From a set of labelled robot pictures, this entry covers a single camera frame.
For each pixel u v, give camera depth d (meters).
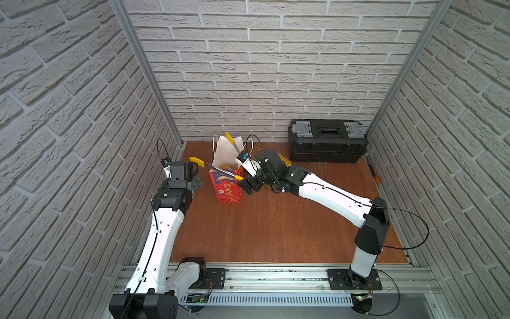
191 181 0.57
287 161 1.07
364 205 0.46
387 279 0.76
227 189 0.87
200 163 0.73
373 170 1.10
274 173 0.57
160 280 0.39
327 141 0.98
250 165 0.63
